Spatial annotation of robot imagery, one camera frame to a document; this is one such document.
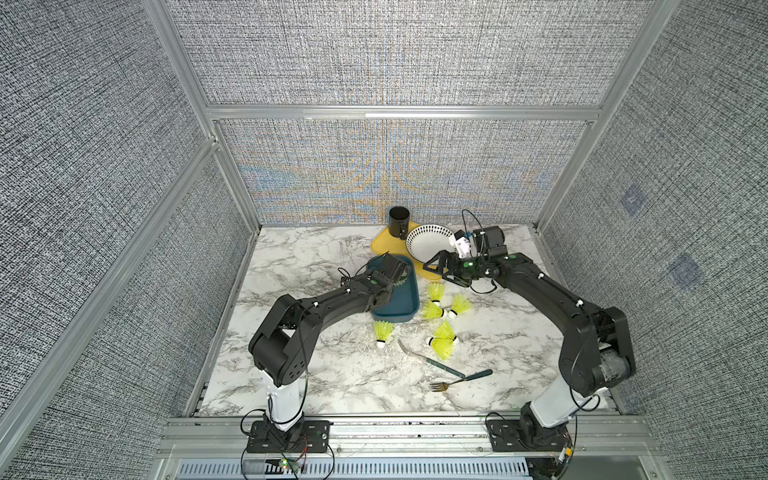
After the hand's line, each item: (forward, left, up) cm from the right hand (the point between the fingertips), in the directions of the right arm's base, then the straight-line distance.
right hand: (433, 263), depth 85 cm
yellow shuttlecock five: (-7, -1, -16) cm, 17 cm away
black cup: (+27, +8, -11) cm, 31 cm away
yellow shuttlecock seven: (-5, -10, -16) cm, 19 cm away
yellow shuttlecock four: (-14, +15, -14) cm, 25 cm away
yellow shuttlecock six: (-16, -3, -16) cm, 23 cm away
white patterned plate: (+20, -1, -13) cm, 24 cm away
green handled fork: (-29, -1, -17) cm, 34 cm away
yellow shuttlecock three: (0, -3, -16) cm, 16 cm away
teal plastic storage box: (0, +7, -20) cm, 21 cm away
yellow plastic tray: (+24, +14, -20) cm, 34 cm away
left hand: (+2, +11, -8) cm, 13 cm away
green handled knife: (-22, 0, -18) cm, 28 cm away
